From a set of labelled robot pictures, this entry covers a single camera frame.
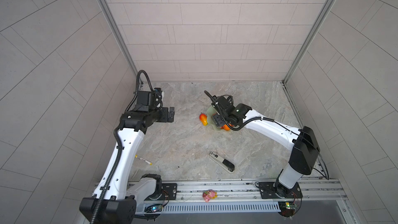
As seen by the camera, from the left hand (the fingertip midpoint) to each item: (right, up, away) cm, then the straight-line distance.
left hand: (168, 109), depth 74 cm
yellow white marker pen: (-14, -27, +5) cm, 31 cm away
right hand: (+26, -5, +10) cm, 28 cm away
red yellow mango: (+17, -8, +19) cm, 26 cm away
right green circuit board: (+55, -43, -7) cm, 70 cm away
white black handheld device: (+29, -28, +1) cm, 40 cm away
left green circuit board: (-4, -41, -9) cm, 43 cm away
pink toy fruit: (+19, -37, -6) cm, 43 cm away
